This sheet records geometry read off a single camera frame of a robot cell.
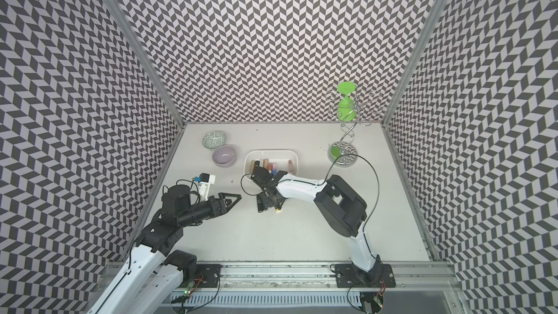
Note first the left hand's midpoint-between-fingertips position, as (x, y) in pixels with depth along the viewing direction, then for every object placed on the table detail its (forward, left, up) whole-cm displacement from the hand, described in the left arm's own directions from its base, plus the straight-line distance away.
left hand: (235, 202), depth 73 cm
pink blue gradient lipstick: (+23, -11, -15) cm, 30 cm away
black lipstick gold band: (+26, -3, -15) cm, 30 cm away
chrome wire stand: (+31, -45, -13) cm, 56 cm away
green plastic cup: (+38, -43, +8) cm, 58 cm away
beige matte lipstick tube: (+26, -7, -15) cm, 30 cm away
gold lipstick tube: (+25, -1, -15) cm, 29 cm away
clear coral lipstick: (+23, -9, -14) cm, 29 cm away
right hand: (+8, -12, -17) cm, 22 cm away
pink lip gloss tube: (+25, -19, -16) cm, 35 cm away
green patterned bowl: (+39, +20, -13) cm, 46 cm away
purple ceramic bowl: (+28, +12, -12) cm, 32 cm away
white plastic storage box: (+31, -14, -16) cm, 37 cm away
